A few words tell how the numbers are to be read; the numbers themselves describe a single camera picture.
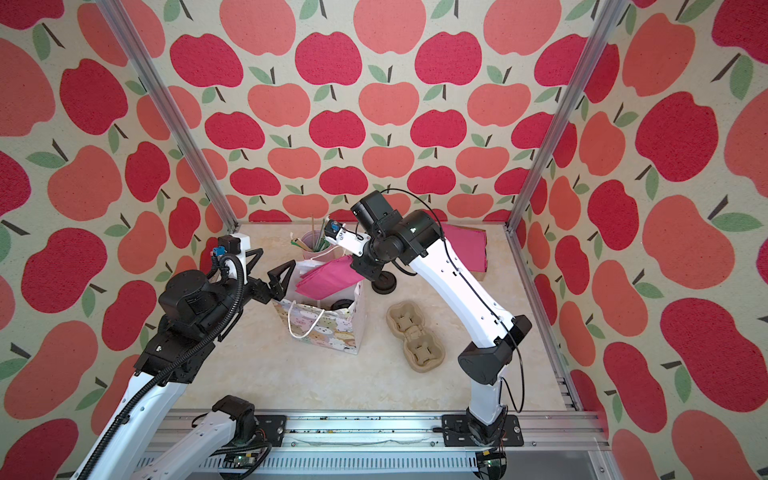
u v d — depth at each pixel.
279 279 0.57
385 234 0.50
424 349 0.86
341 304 0.83
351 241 0.60
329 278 0.72
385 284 1.01
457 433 0.73
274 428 0.75
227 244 0.51
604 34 0.72
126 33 0.72
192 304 0.45
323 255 0.82
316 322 0.75
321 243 0.98
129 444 0.40
